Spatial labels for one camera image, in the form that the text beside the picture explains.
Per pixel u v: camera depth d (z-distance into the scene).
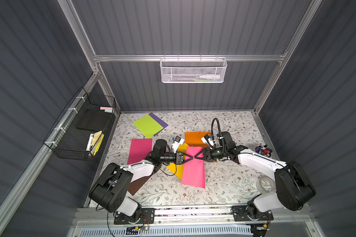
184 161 0.77
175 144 0.77
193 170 0.78
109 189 0.44
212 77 0.87
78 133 0.73
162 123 1.15
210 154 0.73
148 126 1.12
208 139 0.79
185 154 0.79
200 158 0.78
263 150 0.82
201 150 0.77
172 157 0.74
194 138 1.08
